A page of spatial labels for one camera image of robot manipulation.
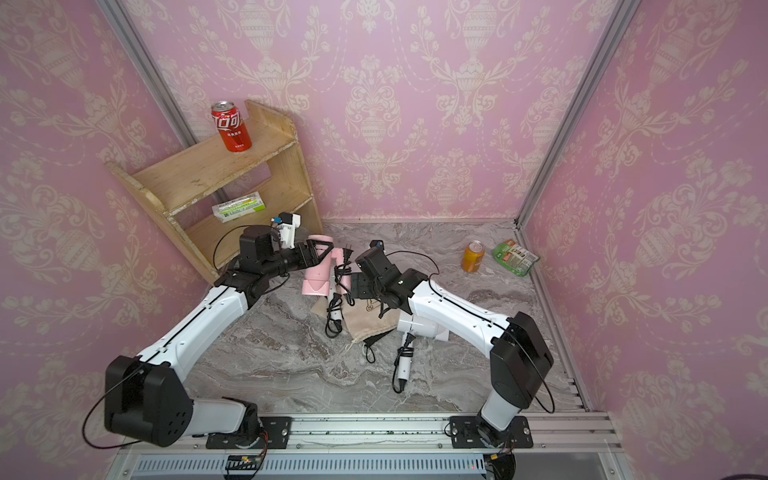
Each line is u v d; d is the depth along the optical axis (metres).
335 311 0.92
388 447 0.73
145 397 0.41
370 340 0.87
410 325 0.86
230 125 0.72
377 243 0.74
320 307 0.97
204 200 0.70
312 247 0.72
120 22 0.71
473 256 1.00
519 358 0.43
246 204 0.92
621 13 0.69
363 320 0.93
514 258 1.08
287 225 0.72
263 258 0.64
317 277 0.75
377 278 0.61
